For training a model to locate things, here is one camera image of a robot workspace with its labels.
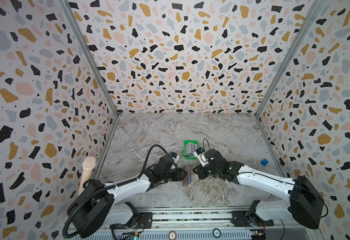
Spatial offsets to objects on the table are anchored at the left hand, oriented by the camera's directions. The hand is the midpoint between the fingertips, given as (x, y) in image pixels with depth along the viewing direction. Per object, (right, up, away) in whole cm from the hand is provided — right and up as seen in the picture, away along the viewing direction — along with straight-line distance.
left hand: (187, 172), depth 82 cm
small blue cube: (+49, +2, +13) cm, 51 cm away
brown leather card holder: (0, -4, -1) cm, 4 cm away
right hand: (+3, +3, -3) cm, 4 cm away
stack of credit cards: (+2, +11, +16) cm, 19 cm away
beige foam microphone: (-41, +9, -21) cm, 47 cm away
